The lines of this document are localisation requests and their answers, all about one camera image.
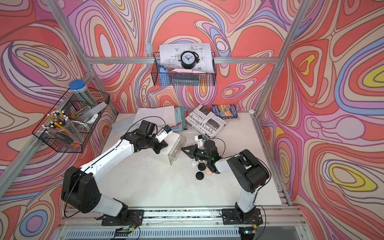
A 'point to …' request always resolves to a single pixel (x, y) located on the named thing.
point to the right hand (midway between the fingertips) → (182, 153)
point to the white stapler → (91, 116)
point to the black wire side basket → (74, 107)
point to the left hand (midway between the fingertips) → (167, 144)
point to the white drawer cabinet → (171, 139)
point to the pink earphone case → (208, 171)
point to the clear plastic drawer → (175, 152)
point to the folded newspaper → (205, 122)
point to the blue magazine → (226, 112)
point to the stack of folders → (183, 113)
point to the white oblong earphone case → (194, 163)
